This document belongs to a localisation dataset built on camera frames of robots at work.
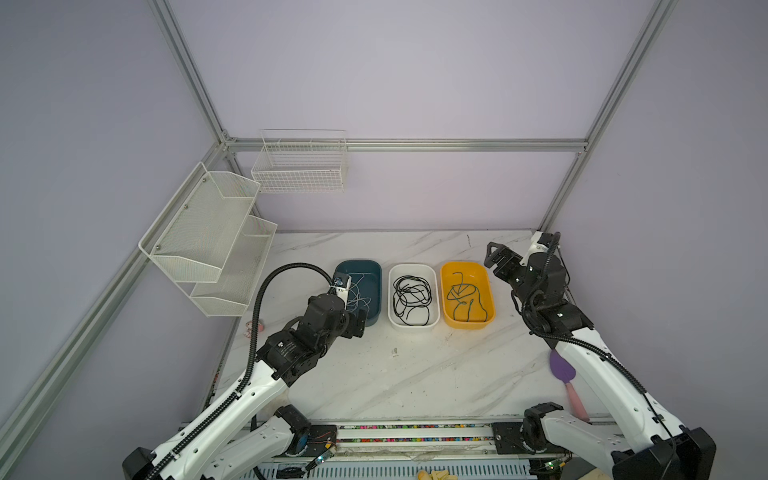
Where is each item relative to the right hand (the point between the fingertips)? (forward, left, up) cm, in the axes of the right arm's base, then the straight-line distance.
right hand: (498, 248), depth 75 cm
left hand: (-13, +40, -8) cm, 42 cm away
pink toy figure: (-11, +72, -26) cm, 78 cm away
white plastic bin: (+11, +15, -24) cm, 31 cm away
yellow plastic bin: (+13, -1, -27) cm, 30 cm away
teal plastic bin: (+6, +38, -28) cm, 47 cm away
